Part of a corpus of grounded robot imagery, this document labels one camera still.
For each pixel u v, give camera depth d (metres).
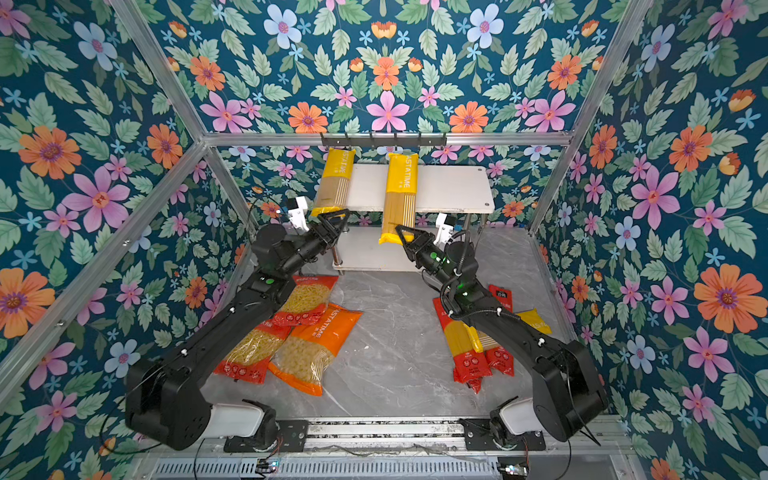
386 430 0.75
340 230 0.66
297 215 0.67
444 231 0.69
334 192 0.83
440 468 0.77
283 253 0.58
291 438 0.73
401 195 0.75
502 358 0.84
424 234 0.67
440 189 0.86
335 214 0.67
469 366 0.80
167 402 0.40
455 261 0.57
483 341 0.83
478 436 0.73
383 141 0.91
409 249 0.65
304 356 0.83
